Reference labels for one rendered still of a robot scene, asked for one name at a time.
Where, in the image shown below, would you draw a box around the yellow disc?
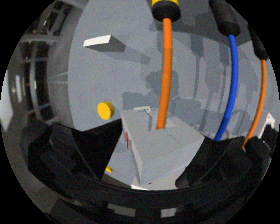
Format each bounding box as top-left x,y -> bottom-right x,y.
105,166 -> 112,173
97,102 -> 114,119

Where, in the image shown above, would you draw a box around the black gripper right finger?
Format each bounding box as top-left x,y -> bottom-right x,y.
185,134 -> 245,187

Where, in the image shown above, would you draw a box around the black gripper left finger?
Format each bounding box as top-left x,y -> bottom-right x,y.
51,118 -> 122,181

